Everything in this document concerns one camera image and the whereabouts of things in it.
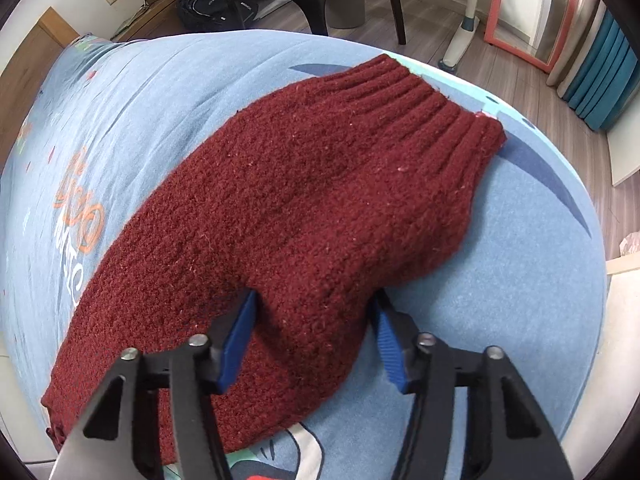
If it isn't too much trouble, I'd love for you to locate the wooden headboard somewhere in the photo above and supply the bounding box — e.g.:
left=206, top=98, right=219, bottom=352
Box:
left=0, top=8, right=79, bottom=167

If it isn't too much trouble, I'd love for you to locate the grey trash bin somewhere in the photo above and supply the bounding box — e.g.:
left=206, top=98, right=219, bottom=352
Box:
left=326, top=0, right=366, bottom=29

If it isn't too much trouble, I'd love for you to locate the red framed mirror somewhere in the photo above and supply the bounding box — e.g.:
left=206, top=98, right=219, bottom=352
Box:
left=484, top=0, right=579, bottom=74

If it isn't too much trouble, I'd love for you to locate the black backpack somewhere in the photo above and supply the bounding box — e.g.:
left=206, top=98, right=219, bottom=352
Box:
left=176, top=0, right=259, bottom=32

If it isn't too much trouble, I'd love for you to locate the blue cartoon bed sheet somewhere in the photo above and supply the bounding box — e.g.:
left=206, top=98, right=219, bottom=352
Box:
left=1, top=30, right=606, bottom=479

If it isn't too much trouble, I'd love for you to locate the dark red knitted sweater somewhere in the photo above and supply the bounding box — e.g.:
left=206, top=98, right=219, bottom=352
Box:
left=42, top=55, right=506, bottom=452

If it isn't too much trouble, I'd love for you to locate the striped teal curtain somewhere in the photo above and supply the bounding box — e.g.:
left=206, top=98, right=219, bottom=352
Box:
left=547, top=0, right=639, bottom=131

